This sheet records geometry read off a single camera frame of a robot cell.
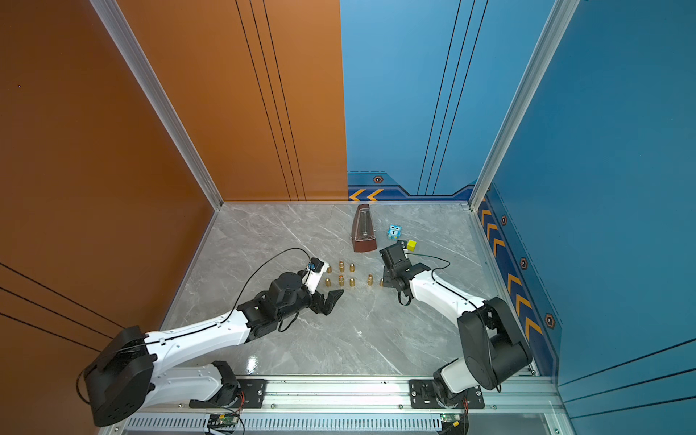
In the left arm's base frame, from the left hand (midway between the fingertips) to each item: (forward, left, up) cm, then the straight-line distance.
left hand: (332, 280), depth 81 cm
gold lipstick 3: (+6, -12, -11) cm, 17 cm away
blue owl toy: (+29, -22, -12) cm, 38 cm away
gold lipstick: (+11, -2, -11) cm, 16 cm away
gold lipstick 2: (+6, -2, -11) cm, 12 cm away
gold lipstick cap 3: (+6, -16, -11) cm, 20 cm away
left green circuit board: (-33, +27, -16) cm, 46 cm away
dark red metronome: (+22, -9, -5) cm, 24 cm away
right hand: (+7, -20, -8) cm, 23 cm away
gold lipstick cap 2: (+6, -5, -12) cm, 15 cm away
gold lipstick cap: (+12, -5, -12) cm, 17 cm away
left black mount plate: (-27, +21, -13) cm, 37 cm away
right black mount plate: (-28, -25, -13) cm, 40 cm away
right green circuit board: (-32, -33, -17) cm, 49 cm away
